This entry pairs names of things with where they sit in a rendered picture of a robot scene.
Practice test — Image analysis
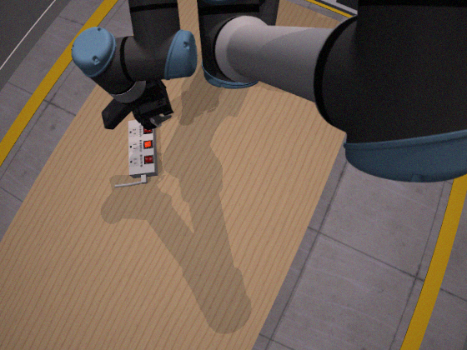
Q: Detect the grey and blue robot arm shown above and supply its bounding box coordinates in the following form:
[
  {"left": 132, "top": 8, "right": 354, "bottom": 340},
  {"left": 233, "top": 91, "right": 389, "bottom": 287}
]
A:
[{"left": 71, "top": 0, "right": 467, "bottom": 183}]

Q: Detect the white power strip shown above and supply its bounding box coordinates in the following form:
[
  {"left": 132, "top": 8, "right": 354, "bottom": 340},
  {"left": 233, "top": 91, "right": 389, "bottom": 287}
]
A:
[{"left": 114, "top": 120, "right": 158, "bottom": 188}]

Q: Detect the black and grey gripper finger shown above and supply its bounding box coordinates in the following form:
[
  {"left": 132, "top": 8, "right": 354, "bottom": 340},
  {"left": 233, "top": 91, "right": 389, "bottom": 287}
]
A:
[{"left": 140, "top": 114, "right": 172, "bottom": 130}]

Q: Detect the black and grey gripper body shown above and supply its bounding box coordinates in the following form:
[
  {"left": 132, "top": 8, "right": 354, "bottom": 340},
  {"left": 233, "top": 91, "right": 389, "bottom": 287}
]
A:
[{"left": 122, "top": 80, "right": 173, "bottom": 123}]

